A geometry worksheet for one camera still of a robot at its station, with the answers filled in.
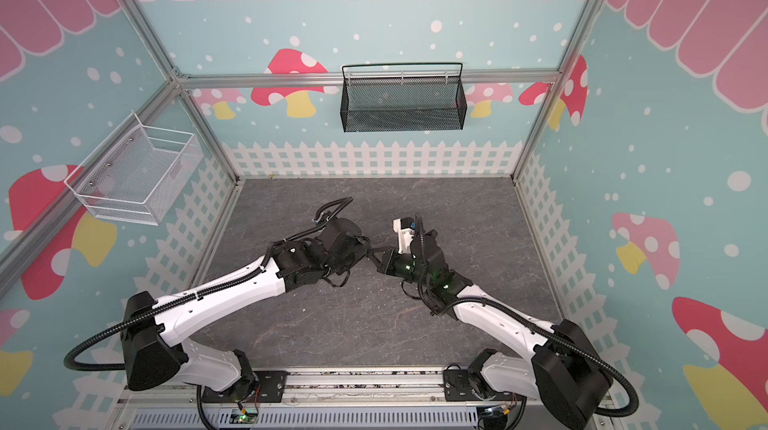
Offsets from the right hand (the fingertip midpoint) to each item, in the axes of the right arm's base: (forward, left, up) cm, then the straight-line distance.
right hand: (364, 252), depth 75 cm
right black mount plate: (-27, -23, -21) cm, 41 cm away
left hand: (+1, -1, -1) cm, 2 cm away
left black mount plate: (-27, +26, -19) cm, 42 cm away
